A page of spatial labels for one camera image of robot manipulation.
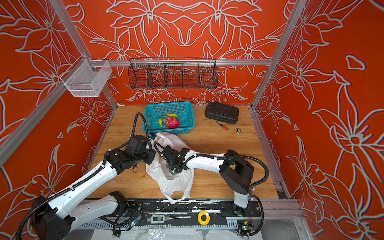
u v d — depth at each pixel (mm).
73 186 430
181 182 763
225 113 1074
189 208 743
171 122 1001
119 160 526
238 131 1028
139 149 591
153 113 1102
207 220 685
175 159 653
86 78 908
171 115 1094
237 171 456
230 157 468
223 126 1064
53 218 372
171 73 1000
